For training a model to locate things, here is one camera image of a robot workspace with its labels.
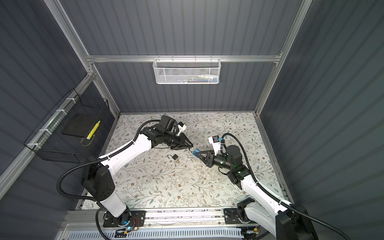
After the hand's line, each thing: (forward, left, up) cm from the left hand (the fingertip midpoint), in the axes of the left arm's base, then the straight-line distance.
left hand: (193, 145), depth 78 cm
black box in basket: (+11, +57, +8) cm, 59 cm away
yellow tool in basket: (+7, +50, +8) cm, 51 cm away
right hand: (-6, -2, 0) cm, 7 cm away
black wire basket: (-3, +63, +13) cm, 64 cm away
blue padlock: (-5, -1, +2) cm, 5 cm away
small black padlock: (+5, +12, -20) cm, 24 cm away
